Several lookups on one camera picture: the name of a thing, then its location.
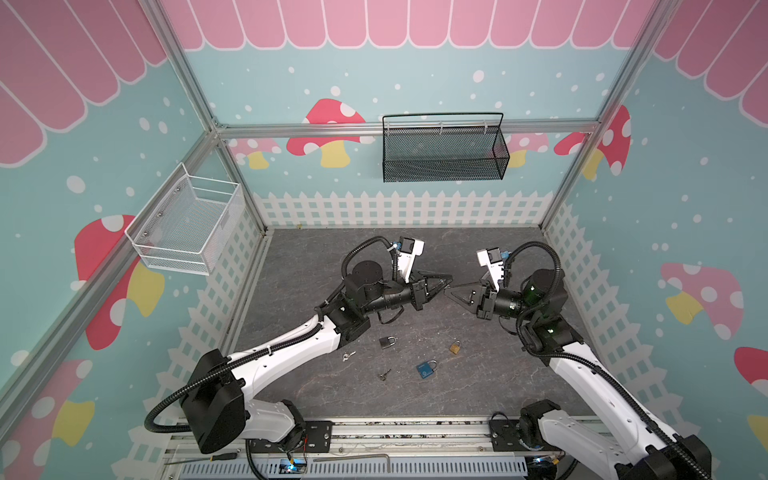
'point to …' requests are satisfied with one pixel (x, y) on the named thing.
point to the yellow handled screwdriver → (211, 458)
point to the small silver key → (346, 356)
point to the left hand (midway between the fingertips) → (451, 287)
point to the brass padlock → (455, 347)
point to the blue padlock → (427, 368)
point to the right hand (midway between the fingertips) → (446, 295)
